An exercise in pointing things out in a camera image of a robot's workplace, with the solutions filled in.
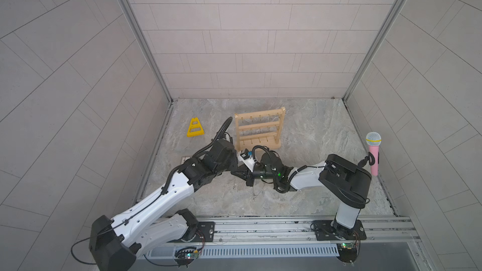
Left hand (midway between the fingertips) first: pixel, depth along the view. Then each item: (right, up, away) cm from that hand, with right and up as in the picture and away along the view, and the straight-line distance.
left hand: (239, 156), depth 76 cm
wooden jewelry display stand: (+9, +11, +7) cm, 16 cm away
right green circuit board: (+41, -34, -7) cm, 53 cm away
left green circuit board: (-19, -33, -11) cm, 39 cm away
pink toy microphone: (+50, +8, -9) cm, 51 cm away
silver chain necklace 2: (+6, -18, +4) cm, 19 cm away
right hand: (-2, -8, +2) cm, 8 cm away
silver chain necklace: (-2, -15, +6) cm, 17 cm away
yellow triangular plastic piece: (-26, +10, +26) cm, 38 cm away
